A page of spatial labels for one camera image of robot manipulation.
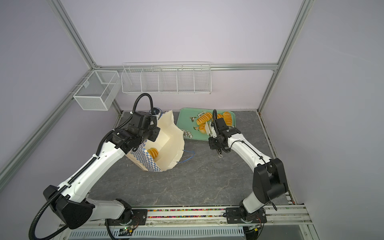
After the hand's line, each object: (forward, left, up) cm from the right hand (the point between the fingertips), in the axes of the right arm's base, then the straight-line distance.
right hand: (214, 144), depth 88 cm
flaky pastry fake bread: (+18, +7, -7) cm, 21 cm away
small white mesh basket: (+30, +74, +17) cm, 82 cm away
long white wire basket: (+46, +14, +16) cm, 51 cm away
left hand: (-1, +32, +17) cm, 36 cm away
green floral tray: (+28, +15, -11) cm, 34 cm away
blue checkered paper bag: (+7, +29, -12) cm, 33 cm away
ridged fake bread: (+28, +5, -7) cm, 30 cm away
